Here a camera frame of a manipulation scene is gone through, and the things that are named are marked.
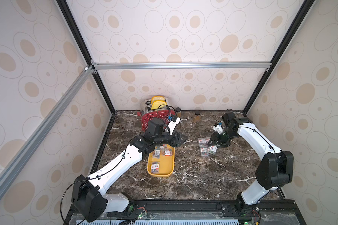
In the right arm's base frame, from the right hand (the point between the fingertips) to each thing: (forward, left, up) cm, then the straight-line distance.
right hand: (210, 145), depth 84 cm
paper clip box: (+10, +3, -10) cm, 14 cm away
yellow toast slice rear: (+33, +36, +10) cm, 49 cm away
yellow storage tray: (-5, +31, -12) cm, 33 cm away
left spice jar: (+32, +20, -5) cm, 38 cm away
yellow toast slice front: (+26, +34, +10) cm, 43 cm away
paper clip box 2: (-3, -1, 0) cm, 3 cm away
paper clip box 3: (-11, +34, -9) cm, 36 cm away
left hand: (-4, +15, +15) cm, 22 cm away
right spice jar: (+30, +6, -3) cm, 31 cm away
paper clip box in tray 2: (-2, +34, -10) cm, 35 cm away
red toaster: (+21, +41, +4) cm, 46 cm away
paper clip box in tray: (0, +27, -9) cm, 29 cm away
